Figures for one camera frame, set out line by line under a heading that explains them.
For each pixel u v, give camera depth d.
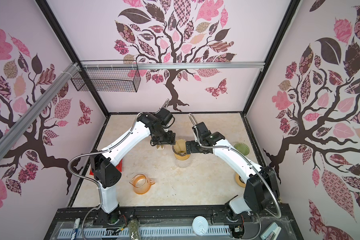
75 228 0.70
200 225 0.66
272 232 0.67
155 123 0.57
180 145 0.83
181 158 0.83
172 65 0.92
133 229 0.67
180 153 0.84
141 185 0.85
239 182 0.83
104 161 0.47
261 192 0.42
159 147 1.00
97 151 0.49
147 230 0.64
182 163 0.92
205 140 0.59
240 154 0.49
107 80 1.22
